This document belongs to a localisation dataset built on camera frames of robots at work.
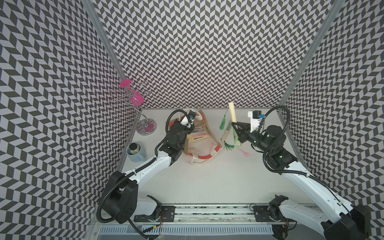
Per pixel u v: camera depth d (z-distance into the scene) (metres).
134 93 0.84
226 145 0.99
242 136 0.61
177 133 0.58
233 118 0.67
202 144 0.93
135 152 0.85
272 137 0.52
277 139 0.49
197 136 0.94
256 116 0.58
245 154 0.94
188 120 0.65
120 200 0.41
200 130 0.96
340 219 0.38
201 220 0.72
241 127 0.67
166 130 0.59
